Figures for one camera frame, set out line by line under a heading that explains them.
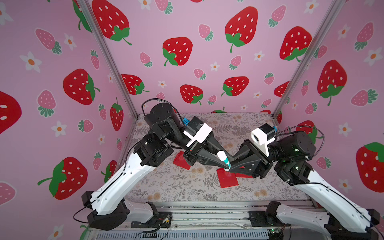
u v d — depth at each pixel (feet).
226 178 2.91
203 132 0.93
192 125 0.92
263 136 1.10
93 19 2.35
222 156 1.09
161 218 2.41
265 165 1.24
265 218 2.20
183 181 2.89
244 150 1.28
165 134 1.19
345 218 1.27
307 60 2.88
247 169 1.29
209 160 1.10
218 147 1.13
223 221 2.45
